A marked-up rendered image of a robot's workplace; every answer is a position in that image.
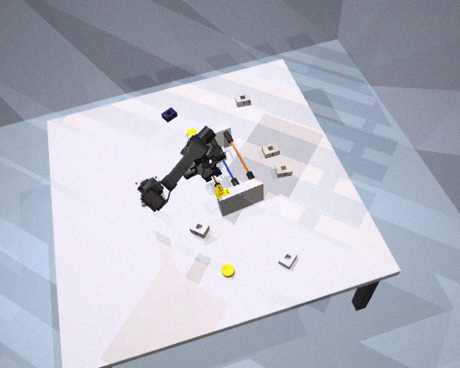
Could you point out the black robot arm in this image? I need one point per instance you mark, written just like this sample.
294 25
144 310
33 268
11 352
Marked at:
195 149

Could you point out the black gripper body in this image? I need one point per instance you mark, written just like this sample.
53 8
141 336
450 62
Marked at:
216 153

